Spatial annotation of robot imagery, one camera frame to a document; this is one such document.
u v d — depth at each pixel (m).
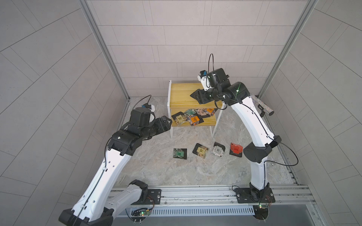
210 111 0.89
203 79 0.62
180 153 0.87
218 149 0.87
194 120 0.83
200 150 0.87
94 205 0.35
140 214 0.65
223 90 0.50
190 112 0.87
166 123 0.58
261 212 0.68
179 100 0.71
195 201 0.71
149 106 0.61
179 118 0.85
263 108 0.86
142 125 0.48
